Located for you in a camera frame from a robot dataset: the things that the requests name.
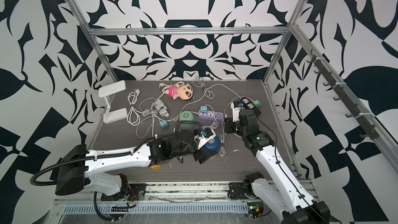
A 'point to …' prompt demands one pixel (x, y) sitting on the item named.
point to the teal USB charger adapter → (203, 109)
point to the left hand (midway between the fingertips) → (211, 138)
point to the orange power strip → (155, 167)
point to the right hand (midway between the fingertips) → (225, 116)
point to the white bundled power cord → (132, 116)
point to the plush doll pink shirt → (184, 92)
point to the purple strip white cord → (198, 81)
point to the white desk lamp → (104, 92)
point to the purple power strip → (211, 115)
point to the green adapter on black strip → (257, 103)
